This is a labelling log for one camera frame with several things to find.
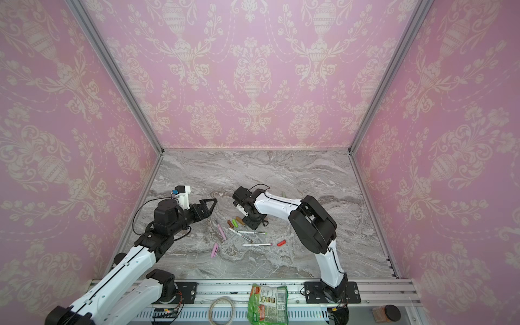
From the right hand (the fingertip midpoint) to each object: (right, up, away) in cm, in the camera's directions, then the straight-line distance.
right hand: (256, 220), depth 92 cm
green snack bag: (+5, -24, -22) cm, 33 cm away
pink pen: (-15, -4, -3) cm, 16 cm away
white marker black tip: (-7, -5, -4) cm, 10 cm away
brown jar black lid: (+42, -21, -30) cm, 55 cm away
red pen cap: (+11, -8, -6) cm, 15 cm away
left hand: (-17, +10, -12) cm, 23 cm away
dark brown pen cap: (-12, -1, 0) cm, 12 cm away
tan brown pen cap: (-7, 0, 0) cm, 7 cm away
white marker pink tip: (+1, -8, -7) cm, 11 cm away
